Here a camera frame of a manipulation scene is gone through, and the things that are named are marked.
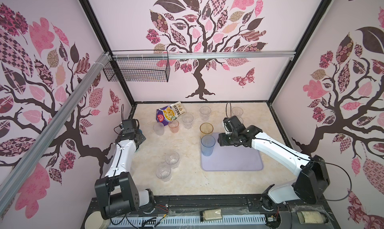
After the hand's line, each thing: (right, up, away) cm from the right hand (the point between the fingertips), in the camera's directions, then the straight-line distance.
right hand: (221, 138), depth 83 cm
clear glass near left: (-41, +4, +20) cm, 45 cm away
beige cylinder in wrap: (+39, -34, -16) cm, 54 cm away
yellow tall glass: (-8, +5, +5) cm, 11 cm away
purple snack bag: (-35, +15, +29) cm, 48 cm away
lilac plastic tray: (+9, -13, +6) cm, 17 cm away
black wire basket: (-52, +45, +12) cm, 70 cm away
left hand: (-48, -2, +2) cm, 48 cm away
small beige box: (-7, -33, -15) cm, 37 cm away
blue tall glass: (-8, -4, +3) cm, 9 cm away
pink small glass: (-30, +6, +20) cm, 37 cm away
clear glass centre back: (-21, +10, +22) cm, 32 cm away
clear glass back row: (-7, +16, +30) cm, 35 cm away
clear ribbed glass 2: (-33, -20, +1) cm, 39 cm away
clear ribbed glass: (-29, -14, +7) cm, 33 cm away
